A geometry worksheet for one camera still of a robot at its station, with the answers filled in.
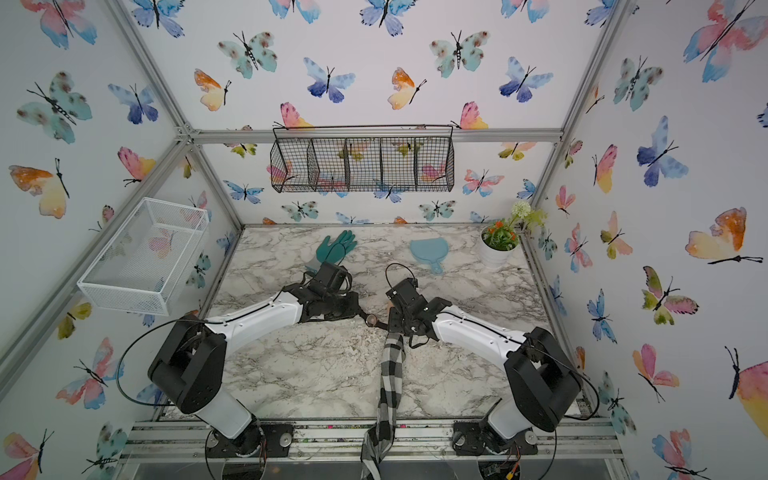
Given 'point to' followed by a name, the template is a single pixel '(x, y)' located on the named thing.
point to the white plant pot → (493, 257)
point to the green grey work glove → (331, 252)
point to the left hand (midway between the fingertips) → (365, 307)
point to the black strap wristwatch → (371, 320)
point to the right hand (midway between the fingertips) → (399, 318)
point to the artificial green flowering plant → (503, 234)
